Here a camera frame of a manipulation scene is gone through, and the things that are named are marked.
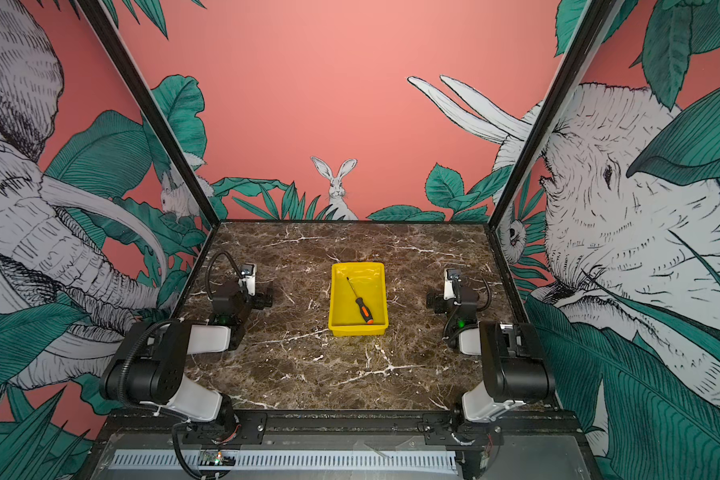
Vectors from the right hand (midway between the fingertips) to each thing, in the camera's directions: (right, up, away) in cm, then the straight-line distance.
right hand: (440, 280), depth 94 cm
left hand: (-60, +2, -1) cm, 60 cm away
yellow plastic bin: (-31, -12, +1) cm, 33 cm away
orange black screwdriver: (-25, -9, -1) cm, 26 cm away
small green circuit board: (-60, -40, -24) cm, 76 cm away
